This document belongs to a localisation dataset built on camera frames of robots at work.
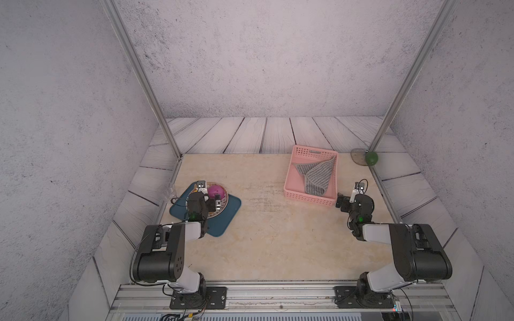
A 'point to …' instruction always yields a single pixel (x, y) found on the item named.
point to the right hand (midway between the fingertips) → (353, 193)
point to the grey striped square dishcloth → (316, 175)
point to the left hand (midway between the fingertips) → (209, 193)
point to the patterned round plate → (224, 202)
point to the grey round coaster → (359, 156)
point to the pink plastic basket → (294, 186)
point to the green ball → (371, 158)
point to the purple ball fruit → (215, 189)
